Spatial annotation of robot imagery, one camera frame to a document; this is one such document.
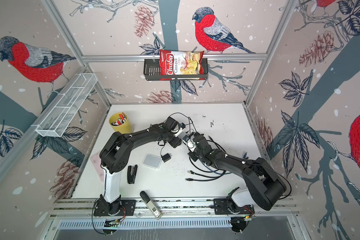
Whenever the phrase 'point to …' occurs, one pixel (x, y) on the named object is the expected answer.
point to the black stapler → (131, 172)
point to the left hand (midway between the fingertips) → (177, 139)
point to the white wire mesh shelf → (53, 124)
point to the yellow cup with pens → (119, 122)
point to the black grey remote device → (153, 207)
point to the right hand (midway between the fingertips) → (189, 149)
